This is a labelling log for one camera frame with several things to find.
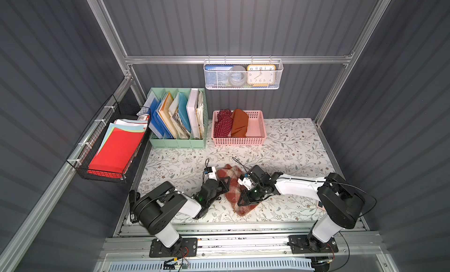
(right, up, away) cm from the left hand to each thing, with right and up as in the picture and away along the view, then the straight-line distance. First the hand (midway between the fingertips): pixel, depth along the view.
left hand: (229, 178), depth 88 cm
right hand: (+7, -11, -4) cm, 13 cm away
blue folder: (-40, +30, +8) cm, 51 cm away
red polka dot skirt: (-4, +28, +23) cm, 37 cm away
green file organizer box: (-29, +32, +8) cm, 44 cm away
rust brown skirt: (+7, +30, +25) cm, 40 cm away
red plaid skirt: (+3, -4, -4) cm, 7 cm away
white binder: (-21, +27, +16) cm, 38 cm away
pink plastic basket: (+19, +26, +31) cm, 45 cm away
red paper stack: (-45, +14, -20) cm, 51 cm away
